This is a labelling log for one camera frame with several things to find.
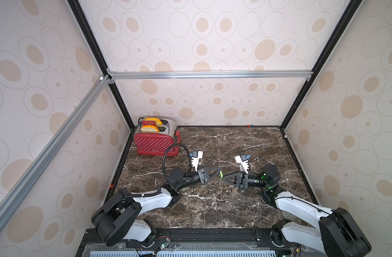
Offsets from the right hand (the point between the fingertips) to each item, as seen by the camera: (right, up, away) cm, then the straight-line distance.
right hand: (224, 185), depth 68 cm
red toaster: (-36, +18, +26) cm, 48 cm away
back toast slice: (-35, +30, +26) cm, 53 cm away
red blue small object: (+30, +31, +56) cm, 70 cm away
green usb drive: (-1, +5, 0) cm, 5 cm away
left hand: (-1, +5, -2) cm, 5 cm away
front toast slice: (-39, +26, +22) cm, 52 cm away
